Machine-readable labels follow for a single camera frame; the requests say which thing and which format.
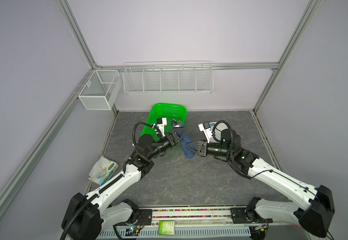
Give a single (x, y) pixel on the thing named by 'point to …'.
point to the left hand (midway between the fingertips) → (188, 134)
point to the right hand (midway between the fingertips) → (185, 147)
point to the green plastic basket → (170, 111)
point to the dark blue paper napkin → (185, 140)
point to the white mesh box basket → (101, 90)
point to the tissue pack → (102, 170)
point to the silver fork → (176, 124)
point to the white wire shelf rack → (168, 77)
